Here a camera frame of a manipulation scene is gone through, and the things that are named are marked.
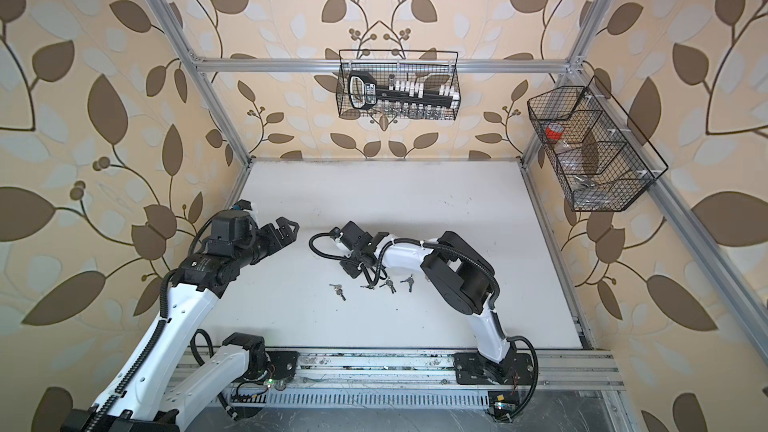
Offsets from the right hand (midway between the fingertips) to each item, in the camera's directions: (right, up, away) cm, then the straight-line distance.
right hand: (351, 263), depth 92 cm
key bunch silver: (+6, -6, -4) cm, 9 cm away
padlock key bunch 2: (+18, -5, -4) cm, 19 cm away
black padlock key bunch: (+12, -6, -4) cm, 14 cm away
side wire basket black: (+65, +30, -20) cm, 75 cm away
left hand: (-14, +13, -16) cm, 25 cm away
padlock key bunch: (-3, -7, -5) cm, 9 cm away
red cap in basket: (+61, +40, -4) cm, 74 cm away
